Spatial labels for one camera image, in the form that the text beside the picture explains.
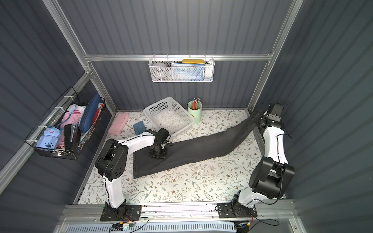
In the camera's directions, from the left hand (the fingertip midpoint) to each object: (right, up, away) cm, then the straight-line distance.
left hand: (162, 159), depth 92 cm
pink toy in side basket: (-42, +26, -21) cm, 54 cm away
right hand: (+61, +27, -10) cm, 67 cm away
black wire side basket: (-46, +36, -14) cm, 60 cm away
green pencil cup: (+23, +30, +13) cm, 40 cm away
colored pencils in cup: (+21, +37, +10) cm, 44 cm away
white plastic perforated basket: (+1, +30, +26) cm, 40 cm away
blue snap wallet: (-21, +20, +16) cm, 33 cm away
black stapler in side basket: (-37, +19, -27) cm, 50 cm away
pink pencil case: (-38, +23, +19) cm, 48 cm away
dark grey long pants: (+38, +9, +7) cm, 40 cm away
